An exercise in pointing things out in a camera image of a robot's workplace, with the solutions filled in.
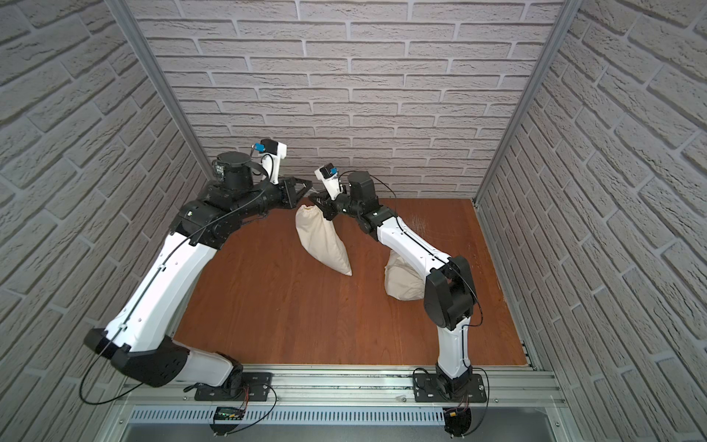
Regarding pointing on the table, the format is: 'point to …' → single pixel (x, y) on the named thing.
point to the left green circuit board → (226, 419)
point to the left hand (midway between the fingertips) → (310, 173)
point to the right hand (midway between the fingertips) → (303, 200)
